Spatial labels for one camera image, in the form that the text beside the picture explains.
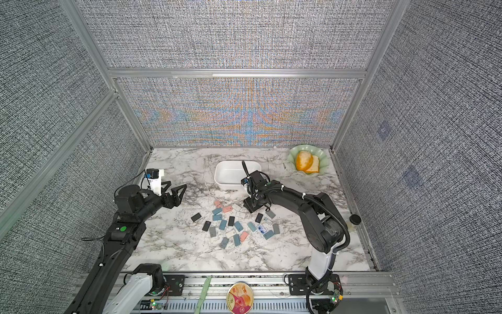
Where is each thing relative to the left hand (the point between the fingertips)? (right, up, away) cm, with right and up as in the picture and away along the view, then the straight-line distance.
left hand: (180, 182), depth 74 cm
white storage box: (+14, +2, +33) cm, 36 cm away
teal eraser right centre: (+27, -22, +14) cm, 37 cm away
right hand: (+27, -9, +18) cm, 34 cm away
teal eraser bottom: (+21, -26, +10) cm, 34 cm away
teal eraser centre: (+21, -21, +14) cm, 33 cm away
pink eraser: (+11, -12, +21) cm, 26 cm away
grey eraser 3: (+36, -17, +18) cm, 44 cm away
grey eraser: (+9, -23, +14) cm, 29 cm away
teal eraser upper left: (+10, -18, +18) cm, 28 cm away
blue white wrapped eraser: (+32, -22, +14) cm, 41 cm away
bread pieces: (+57, +8, +30) cm, 65 cm away
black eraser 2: (+7, -21, +16) cm, 27 cm away
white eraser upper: (+20, -14, +21) cm, 32 cm away
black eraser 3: (+17, -20, +16) cm, 31 cm away
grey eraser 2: (+38, -22, +14) cm, 46 cm away
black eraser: (+1, -18, +18) cm, 25 cm away
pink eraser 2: (+15, -14, +20) cm, 29 cm away
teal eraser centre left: (+14, -21, +16) cm, 29 cm away
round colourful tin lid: (+23, -40, -5) cm, 47 cm away
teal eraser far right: (+35, -24, +12) cm, 44 cm away
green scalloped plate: (+64, +15, +39) cm, 77 cm away
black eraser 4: (+30, -18, +17) cm, 39 cm away
